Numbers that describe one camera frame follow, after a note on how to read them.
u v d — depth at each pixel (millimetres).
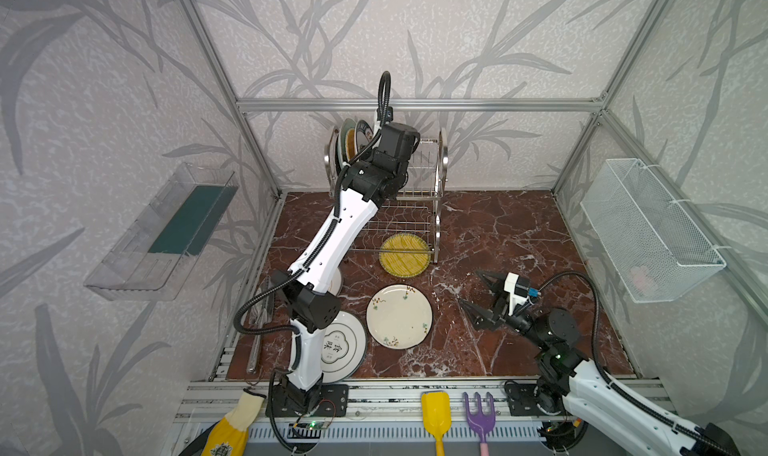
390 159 538
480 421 704
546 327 566
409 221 1054
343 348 824
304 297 460
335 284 937
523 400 730
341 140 732
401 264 990
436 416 718
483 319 617
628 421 495
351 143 739
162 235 670
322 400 722
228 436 680
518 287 584
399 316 872
